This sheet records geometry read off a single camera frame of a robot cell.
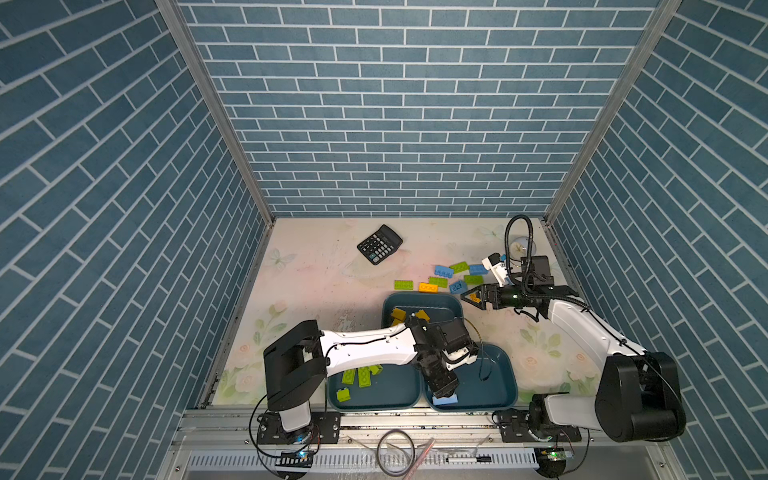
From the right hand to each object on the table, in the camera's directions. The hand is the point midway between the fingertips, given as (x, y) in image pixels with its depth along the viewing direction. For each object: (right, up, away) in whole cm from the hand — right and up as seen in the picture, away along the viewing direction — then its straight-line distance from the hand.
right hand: (470, 292), depth 84 cm
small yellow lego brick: (-13, -8, +7) cm, 17 cm away
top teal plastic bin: (-8, -6, +12) cm, 16 cm away
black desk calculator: (-27, +13, +26) cm, 40 cm away
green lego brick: (-19, 0, +18) cm, 26 cm away
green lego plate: (-34, -23, -2) cm, 41 cm away
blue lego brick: (-5, +4, +18) cm, 20 cm away
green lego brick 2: (-5, 0, +19) cm, 20 cm away
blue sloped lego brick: (0, -1, +14) cm, 14 cm away
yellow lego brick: (-10, -1, +16) cm, 19 cm away
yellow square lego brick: (-21, -1, -28) cm, 35 cm away
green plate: (+6, +2, +18) cm, 19 cm away
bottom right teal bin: (+5, -25, -2) cm, 26 cm away
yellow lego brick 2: (-20, -8, +10) cm, 24 cm away
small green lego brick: (-27, -21, -3) cm, 34 cm away
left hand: (-8, -23, -9) cm, 26 cm away
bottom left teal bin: (-20, -25, -5) cm, 32 cm away
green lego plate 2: (+2, +5, +22) cm, 23 cm away
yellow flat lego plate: (0, -1, -5) cm, 5 cm away
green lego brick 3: (-30, -23, -3) cm, 38 cm away
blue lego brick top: (-8, -26, -9) cm, 29 cm away
